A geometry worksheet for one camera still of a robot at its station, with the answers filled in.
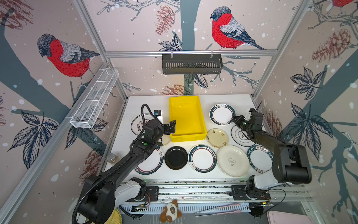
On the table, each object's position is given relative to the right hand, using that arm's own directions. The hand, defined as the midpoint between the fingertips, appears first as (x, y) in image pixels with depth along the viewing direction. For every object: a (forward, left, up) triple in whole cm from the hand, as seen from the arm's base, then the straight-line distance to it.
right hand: (233, 117), depth 92 cm
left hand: (-10, +41, +10) cm, 43 cm away
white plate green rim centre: (-24, +21, -13) cm, 34 cm away
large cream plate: (-24, +2, -13) cm, 28 cm away
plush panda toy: (-52, +37, -8) cm, 65 cm away
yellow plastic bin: (+14, +31, -12) cm, 36 cm away
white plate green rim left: (-31, +50, -6) cm, 59 cm away
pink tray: (-51, -15, -11) cm, 55 cm away
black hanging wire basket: (+37, +28, +17) cm, 49 cm away
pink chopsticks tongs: (-48, +9, -12) cm, 50 cm away
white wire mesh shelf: (-14, +82, +22) cm, 86 cm away
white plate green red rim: (+5, +6, -3) cm, 8 cm away
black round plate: (-25, +37, -10) cm, 46 cm away
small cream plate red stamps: (-9, +10, -12) cm, 18 cm away
